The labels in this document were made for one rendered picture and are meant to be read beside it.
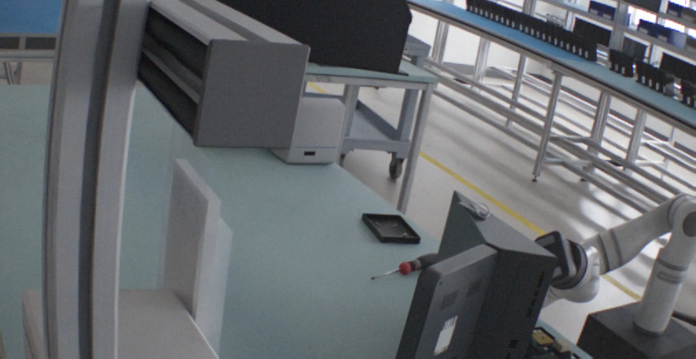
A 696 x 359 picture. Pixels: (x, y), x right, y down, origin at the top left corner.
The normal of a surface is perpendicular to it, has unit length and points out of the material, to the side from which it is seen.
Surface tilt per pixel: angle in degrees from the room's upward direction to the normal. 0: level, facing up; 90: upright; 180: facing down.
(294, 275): 0
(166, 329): 0
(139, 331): 0
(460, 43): 90
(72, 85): 90
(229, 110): 90
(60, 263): 90
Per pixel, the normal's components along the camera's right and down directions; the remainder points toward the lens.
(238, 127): 0.47, 0.35
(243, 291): 0.18, -0.94
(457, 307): 0.75, 0.33
